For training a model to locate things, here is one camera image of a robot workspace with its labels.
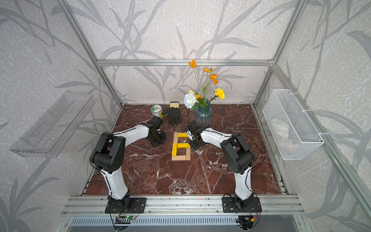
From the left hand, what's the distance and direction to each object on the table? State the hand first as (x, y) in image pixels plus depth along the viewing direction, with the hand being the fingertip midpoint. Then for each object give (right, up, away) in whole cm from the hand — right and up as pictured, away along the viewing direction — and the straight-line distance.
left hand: (166, 141), depth 96 cm
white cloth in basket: (+65, +9, -20) cm, 69 cm away
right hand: (+20, -1, 0) cm, 20 cm away
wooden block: (+6, +2, +3) cm, 7 cm away
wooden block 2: (+15, -8, -5) cm, 18 cm away
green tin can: (-10, +22, +11) cm, 26 cm away
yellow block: (+10, +4, +7) cm, 13 cm away
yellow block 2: (+11, -2, -1) cm, 12 cm away
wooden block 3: (+9, -9, -7) cm, 14 cm away
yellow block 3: (+6, -5, -3) cm, 8 cm away
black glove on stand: (+2, +19, +20) cm, 28 cm away
